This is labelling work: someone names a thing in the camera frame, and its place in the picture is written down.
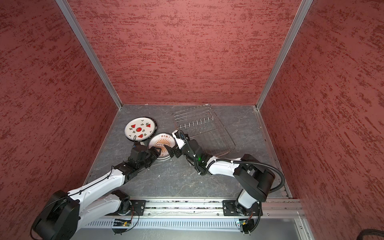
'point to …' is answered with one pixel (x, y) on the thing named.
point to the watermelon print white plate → (140, 129)
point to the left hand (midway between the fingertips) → (159, 154)
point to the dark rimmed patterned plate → (154, 133)
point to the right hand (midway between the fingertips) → (170, 142)
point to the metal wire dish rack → (202, 124)
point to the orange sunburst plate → (159, 140)
